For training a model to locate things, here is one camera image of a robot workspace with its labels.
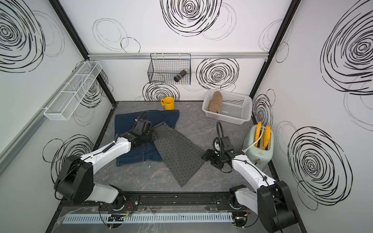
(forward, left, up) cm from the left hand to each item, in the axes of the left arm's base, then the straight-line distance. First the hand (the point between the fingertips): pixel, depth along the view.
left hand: (157, 134), depth 89 cm
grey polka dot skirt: (-12, -17, -7) cm, 22 cm away
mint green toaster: (-8, -58, +6) cm, 59 cm away
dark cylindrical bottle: (+27, -11, +23) cm, 37 cm away
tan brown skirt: (+29, -40, -1) cm, 49 cm away
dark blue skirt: (-9, +6, -7) cm, 13 cm away
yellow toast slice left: (-5, -56, +13) cm, 58 cm away
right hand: (-14, -30, -5) cm, 34 cm away
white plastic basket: (+33, -50, -7) cm, 61 cm away
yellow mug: (+30, -4, -1) cm, 30 cm away
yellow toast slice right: (-4, -62, +11) cm, 63 cm away
